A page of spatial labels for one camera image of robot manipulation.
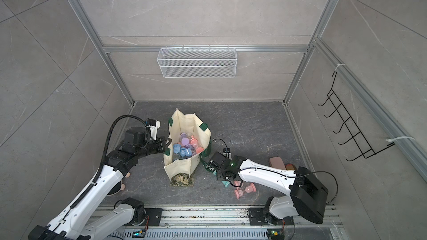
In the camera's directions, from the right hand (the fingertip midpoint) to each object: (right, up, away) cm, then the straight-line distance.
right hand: (225, 174), depth 82 cm
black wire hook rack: (+50, +17, -24) cm, 58 cm away
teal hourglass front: (+1, -4, -2) cm, 4 cm away
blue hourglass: (-21, +11, +4) cm, 24 cm away
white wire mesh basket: (-29, +63, +19) cm, 71 cm away
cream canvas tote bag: (-22, +10, -14) cm, 28 cm away
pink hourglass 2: (+13, -6, -2) cm, 14 cm away
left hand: (-24, +19, -6) cm, 32 cm away
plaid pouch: (+35, +2, +5) cm, 35 cm away
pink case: (+29, +4, +7) cm, 30 cm away
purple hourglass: (-22, +15, +10) cm, 29 cm away
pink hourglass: (-17, +14, +10) cm, 25 cm away
